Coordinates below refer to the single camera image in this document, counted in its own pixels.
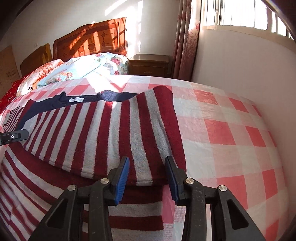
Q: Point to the pink floral pillow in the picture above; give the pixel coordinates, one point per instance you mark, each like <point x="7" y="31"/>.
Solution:
<point x="31" y="81"/>

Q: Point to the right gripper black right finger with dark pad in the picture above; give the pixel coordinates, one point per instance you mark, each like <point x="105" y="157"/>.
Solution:
<point x="229" y="220"/>

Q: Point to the pink floral curtain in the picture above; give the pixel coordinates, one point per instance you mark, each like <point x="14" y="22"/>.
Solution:
<point x="186" y="42"/>

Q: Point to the pink white checkered bed sheet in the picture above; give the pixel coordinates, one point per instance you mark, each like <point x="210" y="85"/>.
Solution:
<point x="225" y="142"/>

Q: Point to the dark brown wooden headboard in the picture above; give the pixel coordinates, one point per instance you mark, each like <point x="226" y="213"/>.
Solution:
<point x="36" y="59"/>

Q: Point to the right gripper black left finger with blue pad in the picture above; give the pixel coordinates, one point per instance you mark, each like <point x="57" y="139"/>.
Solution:
<point x="64" y="219"/>

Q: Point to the light wooden wardrobe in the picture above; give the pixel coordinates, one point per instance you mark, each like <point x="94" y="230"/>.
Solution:
<point x="8" y="70"/>

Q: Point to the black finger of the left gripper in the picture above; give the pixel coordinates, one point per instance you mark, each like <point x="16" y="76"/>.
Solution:
<point x="12" y="137"/>

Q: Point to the red grey striped navy sweater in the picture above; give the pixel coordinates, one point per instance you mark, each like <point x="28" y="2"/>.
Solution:
<point x="78" y="140"/>

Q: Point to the carved orange wooden headboard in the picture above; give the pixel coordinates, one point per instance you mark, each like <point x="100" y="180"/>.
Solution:
<point x="105" y="36"/>

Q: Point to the wooden nightstand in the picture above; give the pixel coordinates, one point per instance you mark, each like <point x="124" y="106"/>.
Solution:
<point x="149" y="65"/>

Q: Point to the window with metal bars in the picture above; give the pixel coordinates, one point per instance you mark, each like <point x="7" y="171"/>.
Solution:
<point x="250" y="14"/>

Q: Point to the light blue floral quilt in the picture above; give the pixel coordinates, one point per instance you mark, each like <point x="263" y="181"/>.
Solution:
<point x="100" y="64"/>

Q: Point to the red floral bedspread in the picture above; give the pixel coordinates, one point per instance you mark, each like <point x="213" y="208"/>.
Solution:
<point x="10" y="95"/>

